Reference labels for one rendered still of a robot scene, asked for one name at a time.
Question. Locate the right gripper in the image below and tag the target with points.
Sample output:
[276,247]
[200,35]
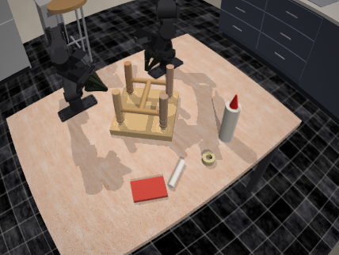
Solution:
[91,81]

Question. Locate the grey bottle with red pointed cap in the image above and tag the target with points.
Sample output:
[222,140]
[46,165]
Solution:
[230,118]

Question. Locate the brown wooden stool leg frame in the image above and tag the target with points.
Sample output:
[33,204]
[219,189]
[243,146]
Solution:
[163,97]

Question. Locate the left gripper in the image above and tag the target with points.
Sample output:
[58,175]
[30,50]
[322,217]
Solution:
[154,53]

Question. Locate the white cylinder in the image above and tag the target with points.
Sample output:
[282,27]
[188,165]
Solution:
[176,173]

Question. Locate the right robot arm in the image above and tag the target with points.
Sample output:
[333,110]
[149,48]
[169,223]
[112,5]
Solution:
[68,67]

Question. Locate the flat red rectangular pad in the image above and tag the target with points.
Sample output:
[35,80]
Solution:
[148,189]

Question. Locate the tan wooden stool seat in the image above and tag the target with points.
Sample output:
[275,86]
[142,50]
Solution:
[145,126]

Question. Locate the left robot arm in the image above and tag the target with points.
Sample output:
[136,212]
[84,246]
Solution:
[168,12]

